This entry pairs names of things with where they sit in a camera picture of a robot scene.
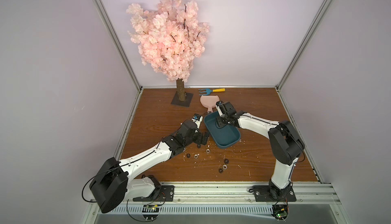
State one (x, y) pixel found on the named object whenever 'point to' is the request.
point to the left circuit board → (150, 208)
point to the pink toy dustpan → (209, 102)
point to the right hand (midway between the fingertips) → (220, 115)
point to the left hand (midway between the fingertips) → (204, 130)
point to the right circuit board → (280, 211)
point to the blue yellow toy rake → (207, 91)
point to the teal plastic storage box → (222, 136)
